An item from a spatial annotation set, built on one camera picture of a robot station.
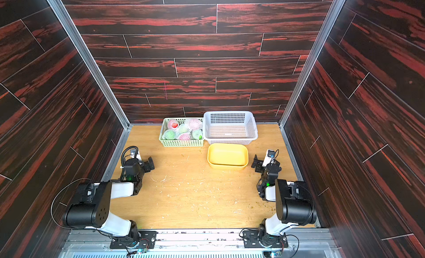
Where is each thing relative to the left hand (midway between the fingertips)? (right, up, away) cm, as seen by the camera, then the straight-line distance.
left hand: (144, 158), depth 95 cm
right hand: (+72, +1, -3) cm, 72 cm away
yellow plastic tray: (+48, 0, +9) cm, 49 cm away
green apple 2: (+30, +15, +11) cm, 35 cm away
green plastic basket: (+19, +9, +9) cm, 23 cm away
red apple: (+13, +21, +14) cm, 29 cm away
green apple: (+12, +14, +10) cm, 21 cm away
